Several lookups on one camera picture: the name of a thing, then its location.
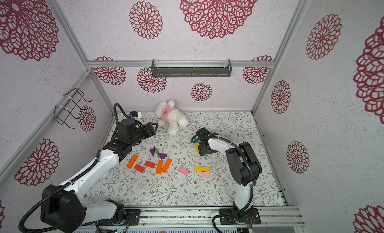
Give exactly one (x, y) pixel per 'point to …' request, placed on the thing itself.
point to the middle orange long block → (159, 167)
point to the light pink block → (204, 174)
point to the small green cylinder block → (157, 150)
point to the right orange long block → (166, 165)
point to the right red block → (149, 164)
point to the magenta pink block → (183, 170)
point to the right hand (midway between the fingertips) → (209, 148)
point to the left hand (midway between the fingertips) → (155, 126)
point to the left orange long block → (132, 161)
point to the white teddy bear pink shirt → (170, 116)
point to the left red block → (139, 168)
